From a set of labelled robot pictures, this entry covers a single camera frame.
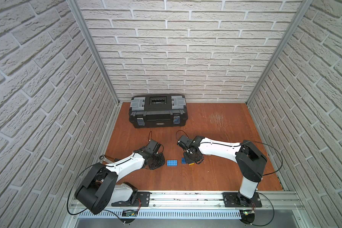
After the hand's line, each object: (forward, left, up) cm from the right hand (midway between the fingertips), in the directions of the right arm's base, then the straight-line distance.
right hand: (191, 160), depth 87 cm
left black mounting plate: (-19, +30, +1) cm, 36 cm away
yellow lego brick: (-5, +1, +6) cm, 8 cm away
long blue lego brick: (-1, +12, 0) cm, 12 cm away
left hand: (0, +15, 0) cm, 15 cm away
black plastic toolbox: (+29, +25, +16) cm, 41 cm away
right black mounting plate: (-23, -21, 0) cm, 31 cm away
